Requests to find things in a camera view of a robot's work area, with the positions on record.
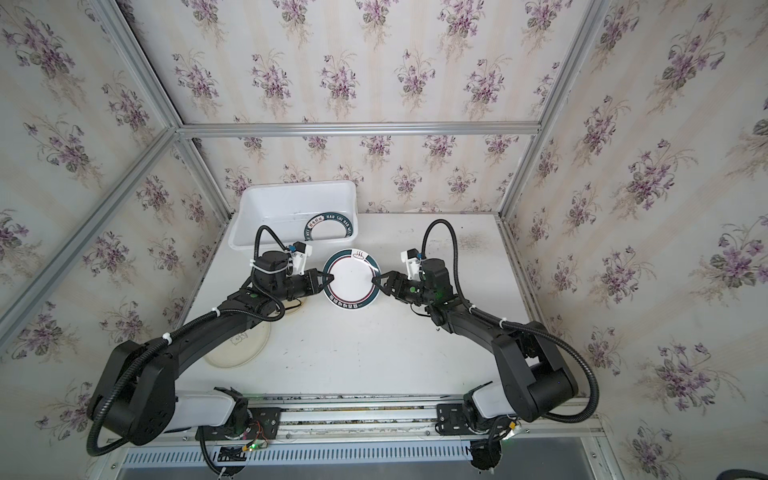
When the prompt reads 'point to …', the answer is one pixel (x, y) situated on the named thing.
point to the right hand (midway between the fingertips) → (387, 281)
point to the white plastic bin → (317, 213)
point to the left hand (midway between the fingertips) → (334, 277)
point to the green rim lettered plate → (328, 225)
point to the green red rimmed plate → (352, 287)
